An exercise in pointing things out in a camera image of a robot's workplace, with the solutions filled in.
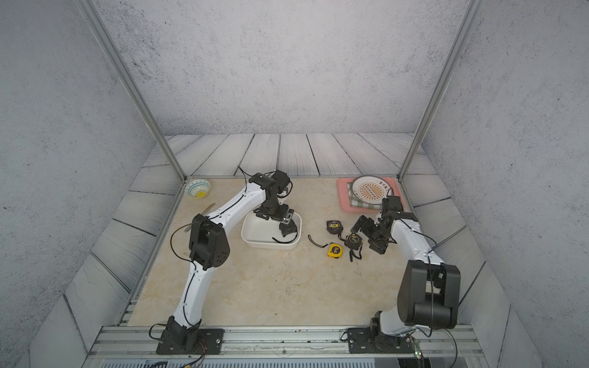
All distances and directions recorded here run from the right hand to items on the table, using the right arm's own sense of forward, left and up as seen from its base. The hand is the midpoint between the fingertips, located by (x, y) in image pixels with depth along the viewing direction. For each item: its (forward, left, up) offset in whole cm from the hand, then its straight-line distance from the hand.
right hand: (362, 234), depth 87 cm
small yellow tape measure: (-2, +10, -8) cm, 13 cm away
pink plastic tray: (+27, +3, -9) cm, 29 cm away
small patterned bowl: (+31, +75, -7) cm, 81 cm away
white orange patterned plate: (+31, -11, -10) cm, 34 cm away
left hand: (+7, +30, -1) cm, 31 cm away
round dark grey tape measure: (+8, +9, -8) cm, 14 cm away
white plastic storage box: (+6, +41, -9) cm, 43 cm away
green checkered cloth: (+22, -3, -9) cm, 24 cm away
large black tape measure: (+7, +29, -7) cm, 31 cm away
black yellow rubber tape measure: (+1, +2, -8) cm, 8 cm away
